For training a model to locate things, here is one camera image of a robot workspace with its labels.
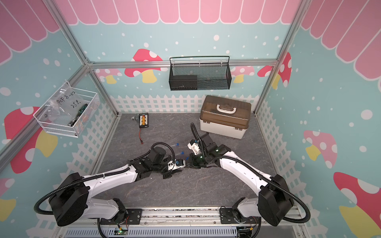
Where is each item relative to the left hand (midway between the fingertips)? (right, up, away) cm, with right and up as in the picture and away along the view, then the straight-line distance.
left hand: (179, 169), depth 82 cm
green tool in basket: (-50, +25, -12) cm, 57 cm away
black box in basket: (+2, +51, +9) cm, 52 cm away
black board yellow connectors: (-31, +29, +31) cm, 52 cm away
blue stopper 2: (0, +6, +17) cm, 18 cm away
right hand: (+4, +4, -7) cm, 8 cm away
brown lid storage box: (+27, +30, +9) cm, 42 cm away
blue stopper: (-3, +12, +20) cm, 23 cm away
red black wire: (-29, +14, +21) cm, 38 cm away
